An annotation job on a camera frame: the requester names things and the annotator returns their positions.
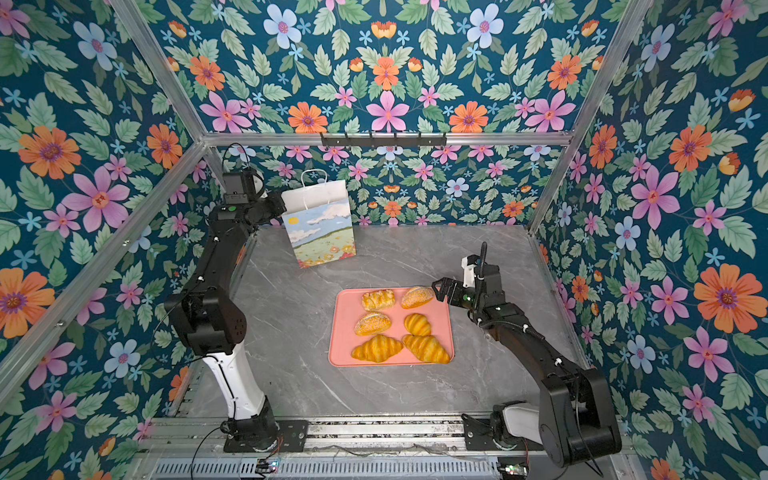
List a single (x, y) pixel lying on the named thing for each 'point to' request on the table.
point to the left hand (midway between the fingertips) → (283, 189)
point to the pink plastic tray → (347, 309)
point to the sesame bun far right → (416, 297)
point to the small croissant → (417, 324)
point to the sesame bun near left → (372, 323)
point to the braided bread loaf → (378, 299)
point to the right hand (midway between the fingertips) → (445, 284)
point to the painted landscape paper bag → (318, 216)
